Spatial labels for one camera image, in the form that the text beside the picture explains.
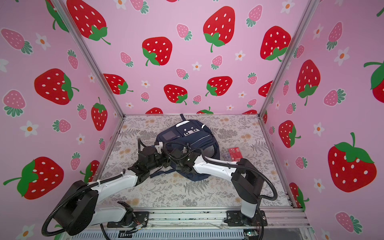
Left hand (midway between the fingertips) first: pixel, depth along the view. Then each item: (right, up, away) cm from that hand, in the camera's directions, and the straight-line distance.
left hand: (180, 151), depth 80 cm
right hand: (0, -7, +5) cm, 9 cm away
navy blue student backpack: (-4, +8, +18) cm, 20 cm away
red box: (+35, -5, +18) cm, 40 cm away
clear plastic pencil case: (+28, -6, +15) cm, 32 cm away
